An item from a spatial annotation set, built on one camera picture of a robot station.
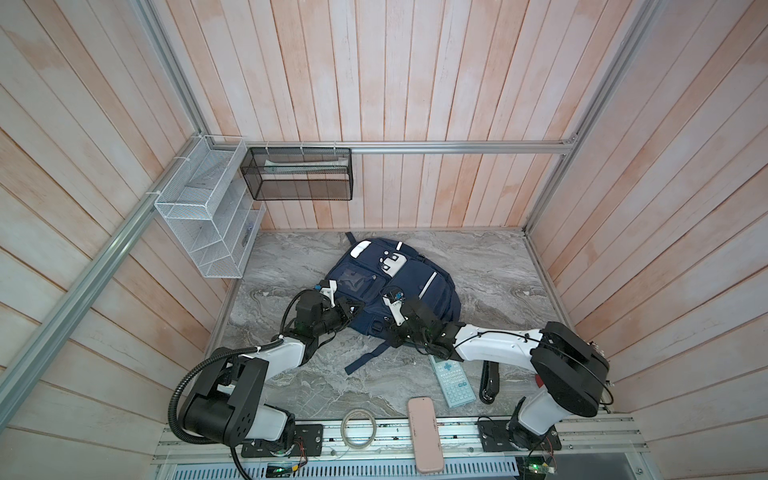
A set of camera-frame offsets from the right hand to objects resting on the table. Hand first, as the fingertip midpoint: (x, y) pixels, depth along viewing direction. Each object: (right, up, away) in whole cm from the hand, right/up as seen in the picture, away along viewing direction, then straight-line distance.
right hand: (384, 323), depth 87 cm
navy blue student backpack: (-4, +17, +10) cm, 20 cm away
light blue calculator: (+19, -15, -5) cm, 25 cm away
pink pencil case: (+10, -27, -15) cm, 33 cm away
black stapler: (+29, -14, -7) cm, 33 cm away
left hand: (-5, +5, -1) cm, 7 cm away
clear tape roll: (-7, -25, -10) cm, 28 cm away
